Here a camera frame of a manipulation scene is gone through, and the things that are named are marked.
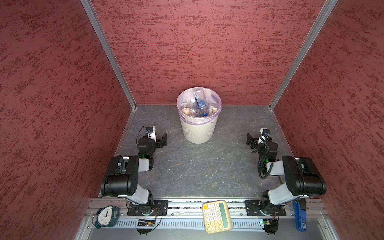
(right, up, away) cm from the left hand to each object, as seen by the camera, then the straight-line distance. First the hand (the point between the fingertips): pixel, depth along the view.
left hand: (160, 135), depth 94 cm
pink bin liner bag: (+35, +18, -6) cm, 40 cm away
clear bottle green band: (+34, +16, -6) cm, 38 cm away
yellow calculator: (+33, -36, -24) cm, 55 cm away
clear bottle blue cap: (+27, +24, -3) cm, 36 cm away
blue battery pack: (+75, -33, -23) cm, 85 cm away
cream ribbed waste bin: (+25, +1, -6) cm, 26 cm away
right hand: (+60, 0, -1) cm, 60 cm away
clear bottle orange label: (+18, +15, -6) cm, 24 cm away
